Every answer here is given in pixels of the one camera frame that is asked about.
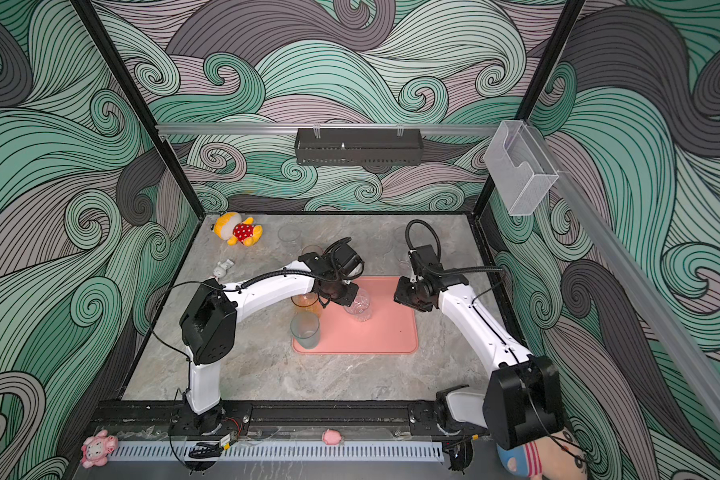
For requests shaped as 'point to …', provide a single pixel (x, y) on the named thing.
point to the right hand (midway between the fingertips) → (400, 296)
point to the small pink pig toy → (331, 436)
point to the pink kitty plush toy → (95, 449)
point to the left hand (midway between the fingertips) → (352, 297)
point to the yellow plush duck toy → (230, 227)
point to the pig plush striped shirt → (560, 456)
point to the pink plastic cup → (312, 249)
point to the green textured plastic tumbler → (305, 328)
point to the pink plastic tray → (391, 329)
